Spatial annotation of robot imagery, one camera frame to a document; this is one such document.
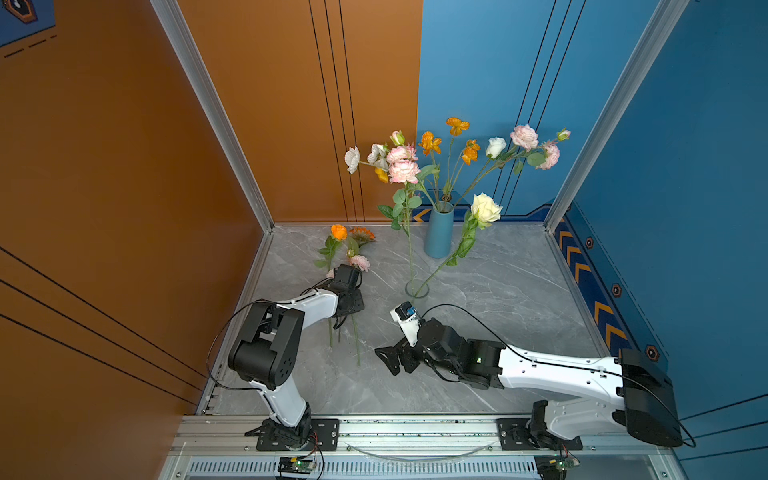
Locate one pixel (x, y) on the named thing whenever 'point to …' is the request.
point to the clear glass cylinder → (416, 291)
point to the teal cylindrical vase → (439, 236)
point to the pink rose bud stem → (363, 264)
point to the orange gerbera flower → (361, 235)
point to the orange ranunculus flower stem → (338, 234)
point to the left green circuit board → (296, 465)
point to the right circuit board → (554, 467)
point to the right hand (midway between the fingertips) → (385, 342)
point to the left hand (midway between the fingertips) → (356, 300)
